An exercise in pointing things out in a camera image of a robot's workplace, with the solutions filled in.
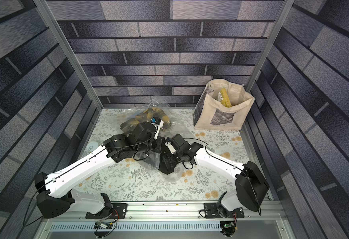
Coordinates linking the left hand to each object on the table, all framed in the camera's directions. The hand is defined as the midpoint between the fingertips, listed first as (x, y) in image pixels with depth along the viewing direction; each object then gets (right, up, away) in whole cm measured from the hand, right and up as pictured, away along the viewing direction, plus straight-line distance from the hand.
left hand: (167, 141), depth 68 cm
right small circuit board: (+30, -43, +5) cm, 53 cm away
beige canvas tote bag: (+30, +19, +17) cm, 40 cm away
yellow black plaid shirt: (-19, +13, +42) cm, 48 cm away
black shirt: (0, -10, +3) cm, 11 cm away
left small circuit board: (-32, -41, +3) cm, 53 cm away
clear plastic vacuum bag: (-8, -12, +5) cm, 15 cm away
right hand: (0, -11, +15) cm, 18 cm away
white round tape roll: (-50, -7, +24) cm, 56 cm away
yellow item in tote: (+36, +23, +27) cm, 50 cm away
